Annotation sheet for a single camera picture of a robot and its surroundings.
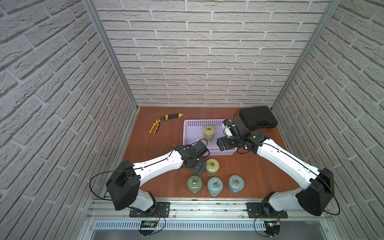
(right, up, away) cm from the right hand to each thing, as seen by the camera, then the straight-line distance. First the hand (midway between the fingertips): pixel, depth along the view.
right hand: (226, 140), depth 81 cm
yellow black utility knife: (-36, +15, +33) cm, 51 cm away
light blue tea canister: (+3, -22, -7) cm, 23 cm away
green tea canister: (-18, -22, -7) cm, 29 cm away
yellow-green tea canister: (-9, +3, +14) cm, 17 cm away
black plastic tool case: (+29, +14, +27) cm, 42 cm away
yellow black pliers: (-46, +11, +29) cm, 56 cm away
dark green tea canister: (-18, -16, -8) cm, 25 cm away
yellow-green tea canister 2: (-8, -15, -1) cm, 17 cm away
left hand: (-16, -13, +1) cm, 21 cm away
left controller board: (-41, -41, -8) cm, 59 cm away
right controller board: (+20, -41, -11) cm, 47 cm away
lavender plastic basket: (-19, +3, +19) cm, 28 cm away
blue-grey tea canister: (-7, -22, -8) cm, 25 cm away
